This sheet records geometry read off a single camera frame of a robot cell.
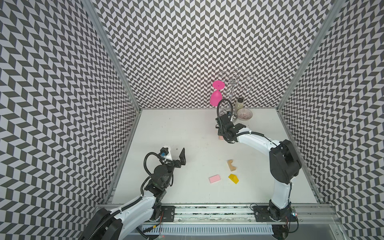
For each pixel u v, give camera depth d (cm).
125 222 46
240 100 112
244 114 112
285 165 49
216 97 93
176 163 71
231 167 89
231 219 72
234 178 83
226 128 71
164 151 67
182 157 75
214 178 84
